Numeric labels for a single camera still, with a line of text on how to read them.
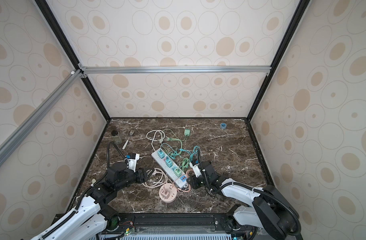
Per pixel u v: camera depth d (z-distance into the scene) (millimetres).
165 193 760
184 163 900
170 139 1066
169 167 897
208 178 661
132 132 1096
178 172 834
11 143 542
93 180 872
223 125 1150
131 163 700
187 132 1091
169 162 875
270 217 417
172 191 814
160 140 1052
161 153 919
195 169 782
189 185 834
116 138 998
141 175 675
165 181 851
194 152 972
